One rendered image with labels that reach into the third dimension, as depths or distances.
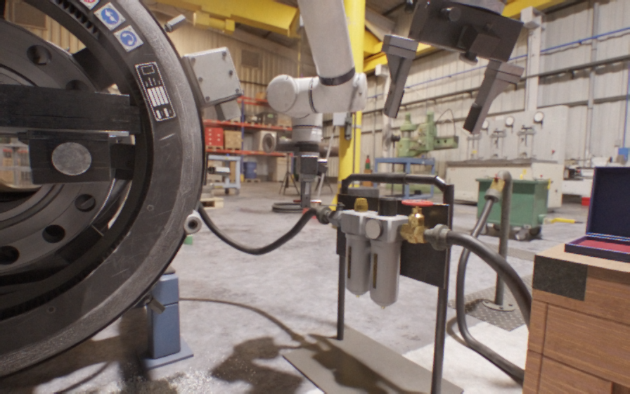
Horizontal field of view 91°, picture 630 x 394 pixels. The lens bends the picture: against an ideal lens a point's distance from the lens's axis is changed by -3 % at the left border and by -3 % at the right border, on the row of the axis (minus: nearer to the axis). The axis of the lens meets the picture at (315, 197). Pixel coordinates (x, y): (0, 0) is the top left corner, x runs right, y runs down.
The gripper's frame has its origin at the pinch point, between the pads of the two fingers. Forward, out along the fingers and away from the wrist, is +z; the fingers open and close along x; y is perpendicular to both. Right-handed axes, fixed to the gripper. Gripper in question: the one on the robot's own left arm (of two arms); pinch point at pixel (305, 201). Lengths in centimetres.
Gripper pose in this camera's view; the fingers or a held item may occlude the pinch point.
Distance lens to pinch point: 95.4
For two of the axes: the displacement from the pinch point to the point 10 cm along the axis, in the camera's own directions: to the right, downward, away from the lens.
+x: -1.6, -0.8, 9.8
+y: 9.9, 0.1, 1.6
